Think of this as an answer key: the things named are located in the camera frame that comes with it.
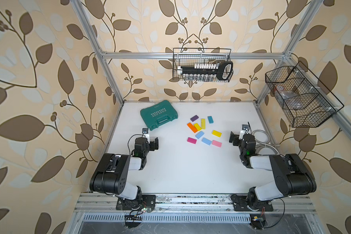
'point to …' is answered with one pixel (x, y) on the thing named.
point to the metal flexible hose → (259, 146)
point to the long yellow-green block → (203, 125)
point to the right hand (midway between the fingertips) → (240, 133)
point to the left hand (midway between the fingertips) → (147, 136)
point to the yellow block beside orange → (197, 126)
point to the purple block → (194, 118)
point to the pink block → (217, 143)
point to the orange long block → (193, 129)
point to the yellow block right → (216, 133)
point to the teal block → (210, 120)
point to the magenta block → (191, 140)
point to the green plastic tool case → (158, 114)
